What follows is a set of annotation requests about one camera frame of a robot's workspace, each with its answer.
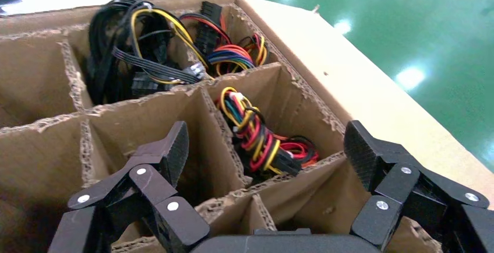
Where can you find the brown cardboard box with dividers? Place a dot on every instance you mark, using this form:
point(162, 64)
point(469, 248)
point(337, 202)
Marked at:
point(347, 81)

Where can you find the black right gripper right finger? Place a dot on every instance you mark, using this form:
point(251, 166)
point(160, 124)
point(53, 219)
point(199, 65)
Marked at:
point(397, 189)

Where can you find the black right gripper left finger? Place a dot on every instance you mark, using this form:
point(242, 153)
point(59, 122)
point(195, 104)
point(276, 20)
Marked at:
point(150, 181)

